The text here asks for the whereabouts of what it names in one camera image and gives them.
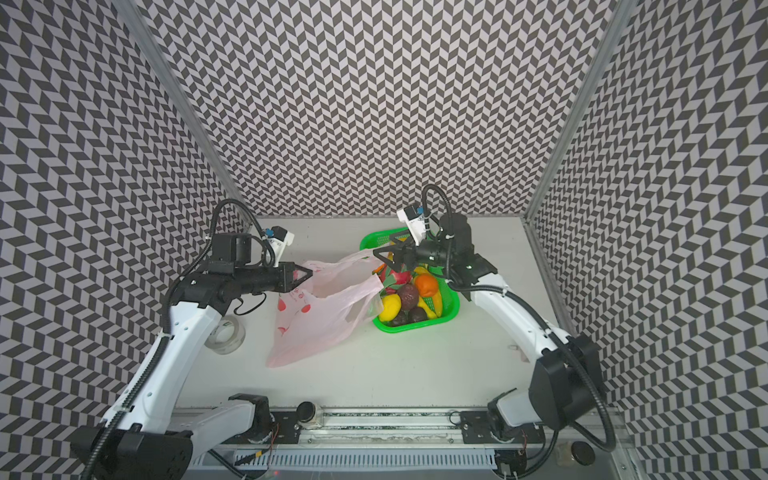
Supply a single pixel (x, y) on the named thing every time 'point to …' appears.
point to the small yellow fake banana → (437, 303)
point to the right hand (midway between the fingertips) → (382, 254)
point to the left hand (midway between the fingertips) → (310, 276)
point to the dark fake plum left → (401, 318)
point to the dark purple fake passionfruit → (409, 296)
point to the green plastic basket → (449, 299)
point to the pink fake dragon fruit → (393, 279)
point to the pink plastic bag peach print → (341, 295)
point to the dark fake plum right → (417, 314)
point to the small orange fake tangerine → (427, 285)
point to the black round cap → (583, 453)
